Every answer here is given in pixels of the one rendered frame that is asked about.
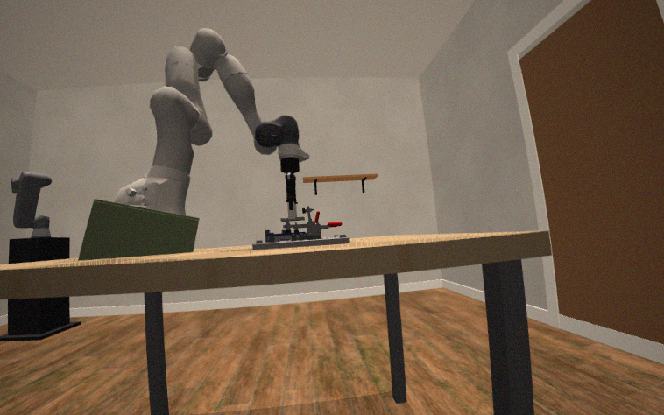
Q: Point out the blue rectangular plate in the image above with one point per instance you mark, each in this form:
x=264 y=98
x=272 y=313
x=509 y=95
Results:
x=284 y=236

